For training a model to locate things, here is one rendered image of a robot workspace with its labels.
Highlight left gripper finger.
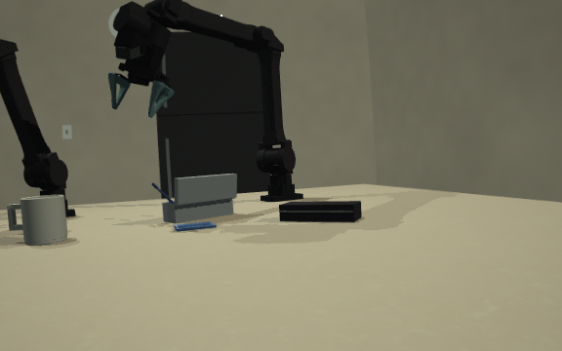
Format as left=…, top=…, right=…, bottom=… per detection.
left=108, top=73, right=131, bottom=110
left=148, top=81, right=174, bottom=118

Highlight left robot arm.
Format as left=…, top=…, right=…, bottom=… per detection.
left=113, top=0, right=303, bottom=202

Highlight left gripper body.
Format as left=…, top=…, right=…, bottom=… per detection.
left=115, top=63, right=172, bottom=89

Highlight grey mug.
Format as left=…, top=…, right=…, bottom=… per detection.
left=7, top=195, right=67, bottom=246

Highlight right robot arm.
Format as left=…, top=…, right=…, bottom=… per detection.
left=0, top=39, right=75, bottom=217

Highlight dark blue glasses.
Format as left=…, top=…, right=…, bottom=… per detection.
left=152, top=183, right=175, bottom=203

